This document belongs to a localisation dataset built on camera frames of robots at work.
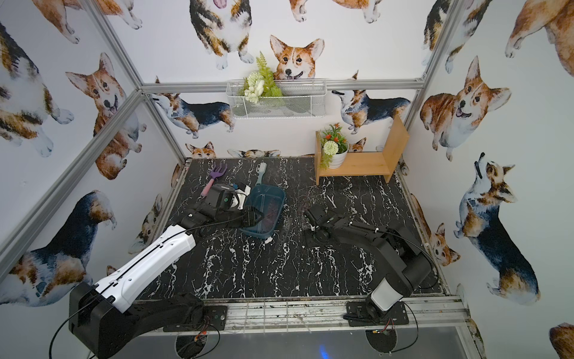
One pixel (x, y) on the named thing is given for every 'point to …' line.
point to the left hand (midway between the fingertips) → (261, 210)
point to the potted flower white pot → (334, 147)
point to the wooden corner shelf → (366, 164)
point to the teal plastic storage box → (270, 200)
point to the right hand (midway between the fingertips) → (315, 233)
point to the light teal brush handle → (261, 168)
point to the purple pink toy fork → (215, 172)
